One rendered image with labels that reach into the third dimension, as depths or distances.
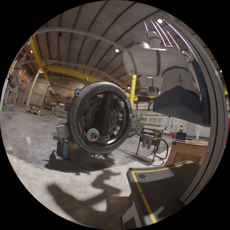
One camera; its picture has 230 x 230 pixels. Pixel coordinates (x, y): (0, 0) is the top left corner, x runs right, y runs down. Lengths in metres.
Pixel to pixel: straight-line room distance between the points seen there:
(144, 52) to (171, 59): 0.12
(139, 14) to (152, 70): 7.70
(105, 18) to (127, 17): 1.72
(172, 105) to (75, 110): 0.56
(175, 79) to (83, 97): 0.56
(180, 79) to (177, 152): 0.90
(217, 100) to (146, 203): 0.42
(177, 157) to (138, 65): 1.05
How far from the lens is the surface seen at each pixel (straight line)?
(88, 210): 0.63
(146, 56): 0.36
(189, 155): 1.11
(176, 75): 0.31
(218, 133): 0.32
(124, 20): 8.08
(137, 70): 0.38
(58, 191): 0.72
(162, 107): 0.27
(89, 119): 0.75
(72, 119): 0.58
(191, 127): 10.99
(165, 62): 0.37
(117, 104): 0.66
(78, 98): 0.59
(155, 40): 0.90
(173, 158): 1.10
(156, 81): 0.68
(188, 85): 0.28
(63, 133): 0.63
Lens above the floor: 0.59
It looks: 5 degrees up
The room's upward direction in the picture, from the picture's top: 11 degrees clockwise
